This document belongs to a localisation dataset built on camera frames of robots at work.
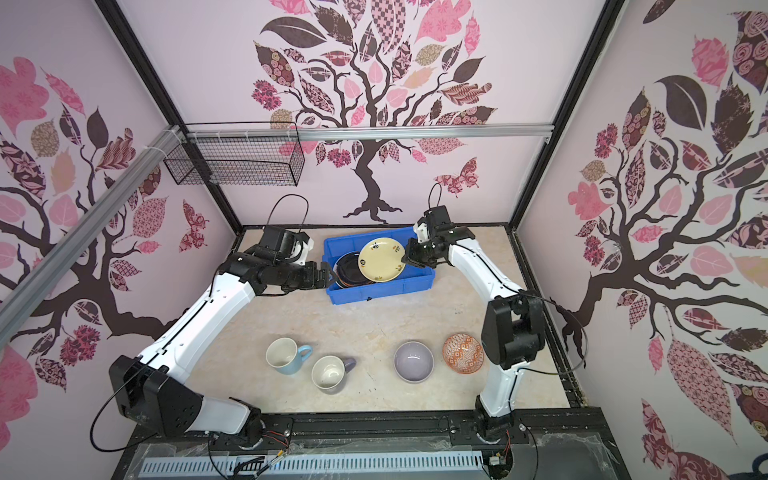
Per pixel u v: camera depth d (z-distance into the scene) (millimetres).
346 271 900
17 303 496
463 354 854
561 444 725
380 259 899
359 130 924
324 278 697
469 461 700
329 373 828
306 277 686
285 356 847
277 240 599
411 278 948
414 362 834
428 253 745
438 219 708
